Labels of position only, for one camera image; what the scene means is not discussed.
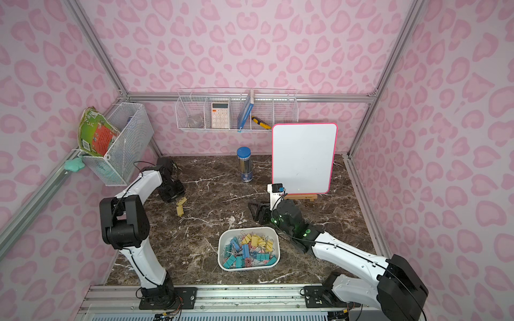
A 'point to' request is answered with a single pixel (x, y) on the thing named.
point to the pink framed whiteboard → (303, 156)
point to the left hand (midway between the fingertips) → (179, 192)
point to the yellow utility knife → (260, 122)
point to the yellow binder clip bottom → (180, 210)
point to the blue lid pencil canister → (245, 162)
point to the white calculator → (220, 115)
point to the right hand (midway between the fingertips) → (252, 204)
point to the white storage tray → (249, 247)
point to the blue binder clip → (245, 251)
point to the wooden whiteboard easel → (311, 196)
